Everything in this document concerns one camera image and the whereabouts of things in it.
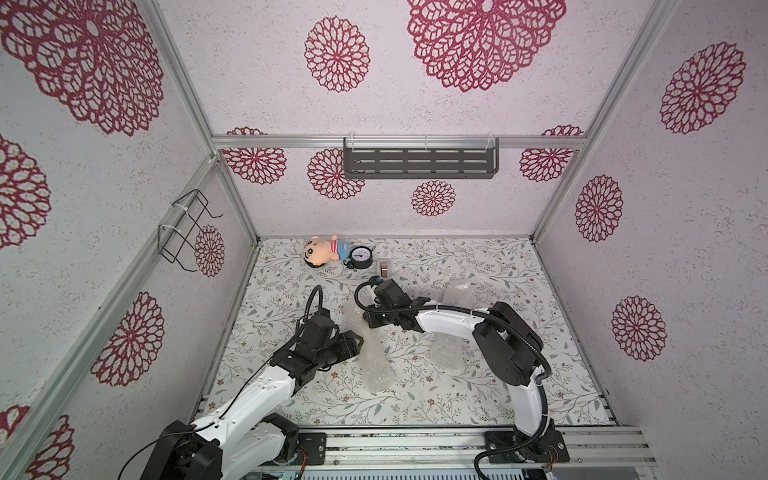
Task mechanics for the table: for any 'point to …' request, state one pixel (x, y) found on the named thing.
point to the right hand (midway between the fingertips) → (362, 312)
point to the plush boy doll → (318, 252)
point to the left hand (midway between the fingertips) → (357, 345)
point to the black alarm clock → (361, 257)
